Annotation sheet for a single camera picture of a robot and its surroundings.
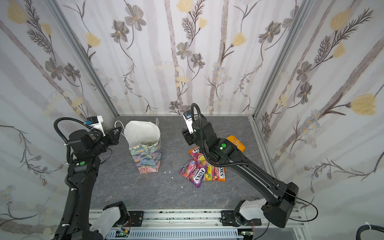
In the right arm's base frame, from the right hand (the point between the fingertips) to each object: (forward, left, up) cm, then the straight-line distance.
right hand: (188, 121), depth 66 cm
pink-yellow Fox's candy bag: (0, -7, -35) cm, 36 cm away
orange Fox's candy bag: (-11, -17, -33) cm, 39 cm away
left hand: (+1, +33, -5) cm, 34 cm away
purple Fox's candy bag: (-11, -4, -33) cm, 35 cm away
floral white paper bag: (+9, +29, -31) cm, 43 cm away
